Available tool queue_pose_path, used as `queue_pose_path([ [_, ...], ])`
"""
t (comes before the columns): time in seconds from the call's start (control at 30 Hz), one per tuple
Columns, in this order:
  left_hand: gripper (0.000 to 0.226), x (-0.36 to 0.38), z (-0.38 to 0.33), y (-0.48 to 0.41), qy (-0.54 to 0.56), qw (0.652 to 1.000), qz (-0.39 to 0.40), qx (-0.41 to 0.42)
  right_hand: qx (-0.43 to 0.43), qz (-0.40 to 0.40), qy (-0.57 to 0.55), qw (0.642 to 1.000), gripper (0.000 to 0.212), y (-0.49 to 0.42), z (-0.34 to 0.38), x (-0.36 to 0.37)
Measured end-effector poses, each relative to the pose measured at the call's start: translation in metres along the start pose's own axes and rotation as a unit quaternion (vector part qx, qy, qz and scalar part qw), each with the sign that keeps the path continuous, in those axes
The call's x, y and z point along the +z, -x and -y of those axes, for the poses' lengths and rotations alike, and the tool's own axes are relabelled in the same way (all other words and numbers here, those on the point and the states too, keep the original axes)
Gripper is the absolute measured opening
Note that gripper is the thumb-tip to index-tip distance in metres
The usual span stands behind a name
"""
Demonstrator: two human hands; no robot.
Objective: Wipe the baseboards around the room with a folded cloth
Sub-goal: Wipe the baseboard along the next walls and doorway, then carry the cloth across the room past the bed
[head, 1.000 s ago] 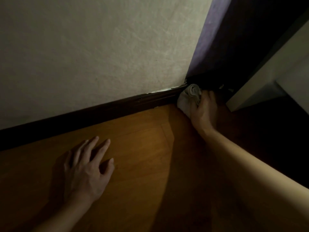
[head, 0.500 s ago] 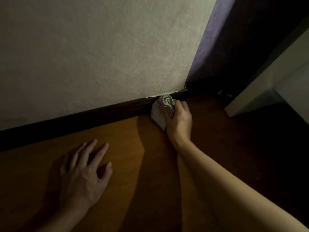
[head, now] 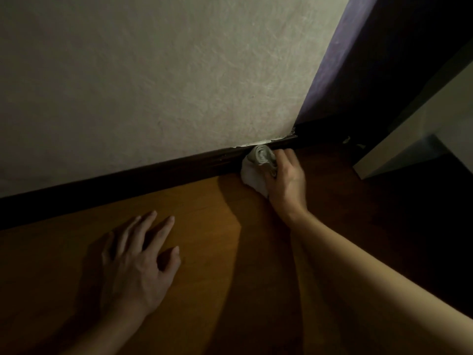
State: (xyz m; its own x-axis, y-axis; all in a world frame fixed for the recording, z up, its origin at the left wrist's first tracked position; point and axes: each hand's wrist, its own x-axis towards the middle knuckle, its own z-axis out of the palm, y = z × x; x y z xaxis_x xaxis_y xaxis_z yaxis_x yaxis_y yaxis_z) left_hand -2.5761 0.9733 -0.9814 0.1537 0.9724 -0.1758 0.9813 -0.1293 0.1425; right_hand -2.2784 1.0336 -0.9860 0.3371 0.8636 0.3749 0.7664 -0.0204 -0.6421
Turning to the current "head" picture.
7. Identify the person's left hand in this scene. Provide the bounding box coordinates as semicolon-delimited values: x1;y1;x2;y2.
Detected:
100;211;182;319

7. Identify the person's right hand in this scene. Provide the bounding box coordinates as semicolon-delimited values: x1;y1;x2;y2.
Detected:
264;148;308;224

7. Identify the bed with dark blue mattress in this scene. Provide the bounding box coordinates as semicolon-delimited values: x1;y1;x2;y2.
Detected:
353;61;473;180

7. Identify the grey cleaning cloth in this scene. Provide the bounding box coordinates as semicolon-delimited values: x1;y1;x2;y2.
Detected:
240;143;278;199

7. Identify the person's right forearm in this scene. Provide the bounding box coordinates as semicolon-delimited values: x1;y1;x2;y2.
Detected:
288;210;473;355

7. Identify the black baseboard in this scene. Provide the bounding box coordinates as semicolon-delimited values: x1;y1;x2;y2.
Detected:
0;133;299;232

